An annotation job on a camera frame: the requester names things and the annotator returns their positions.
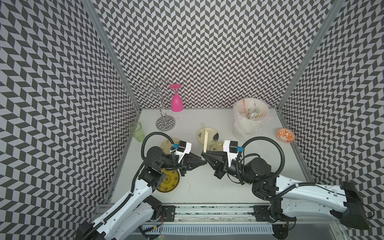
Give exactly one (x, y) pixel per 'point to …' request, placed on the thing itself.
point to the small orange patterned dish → (285, 135)
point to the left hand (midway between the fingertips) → (204, 161)
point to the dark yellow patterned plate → (171, 181)
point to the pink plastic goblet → (177, 103)
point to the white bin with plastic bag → (244, 127)
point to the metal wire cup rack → (165, 122)
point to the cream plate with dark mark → (212, 135)
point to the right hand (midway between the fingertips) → (201, 158)
